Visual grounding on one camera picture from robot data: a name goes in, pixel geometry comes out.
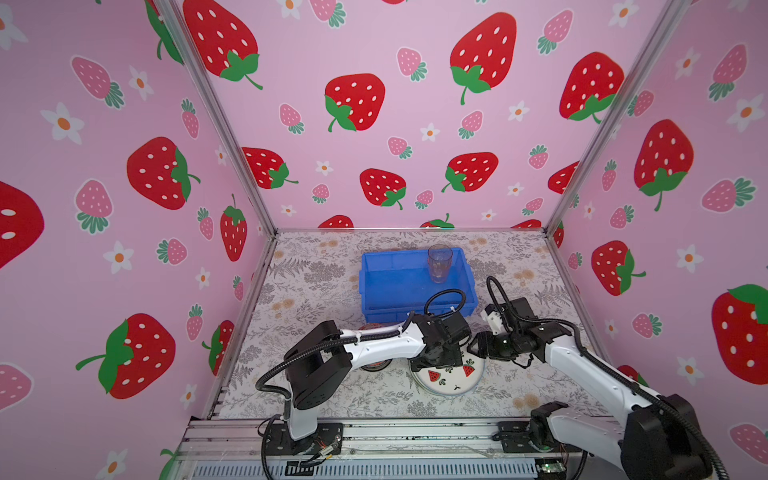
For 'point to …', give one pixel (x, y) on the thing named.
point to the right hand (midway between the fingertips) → (473, 348)
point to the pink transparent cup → (439, 261)
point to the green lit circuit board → (553, 467)
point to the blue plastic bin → (394, 285)
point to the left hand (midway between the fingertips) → (450, 365)
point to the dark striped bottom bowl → (380, 366)
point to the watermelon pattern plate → (455, 379)
